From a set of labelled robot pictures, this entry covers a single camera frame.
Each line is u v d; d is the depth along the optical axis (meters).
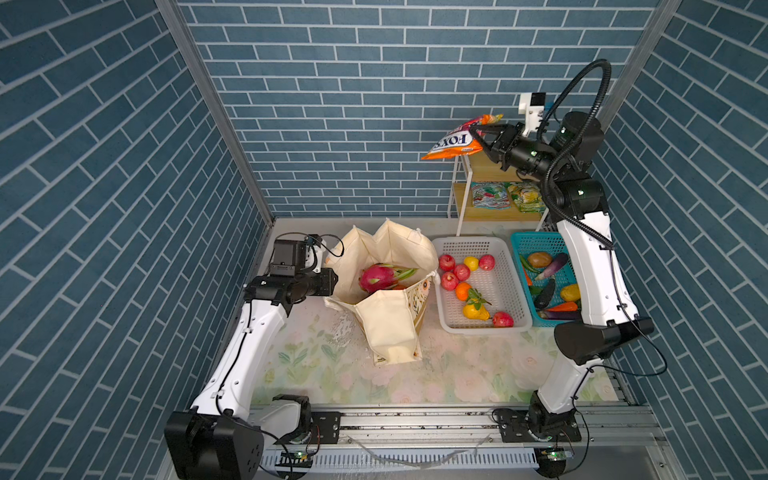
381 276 0.89
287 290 0.53
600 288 0.45
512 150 0.55
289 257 0.58
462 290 0.94
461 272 0.99
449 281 0.96
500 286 0.98
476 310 0.88
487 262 1.02
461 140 0.60
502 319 0.87
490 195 1.04
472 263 1.02
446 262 1.01
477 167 0.89
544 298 0.95
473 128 0.60
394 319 0.72
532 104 0.55
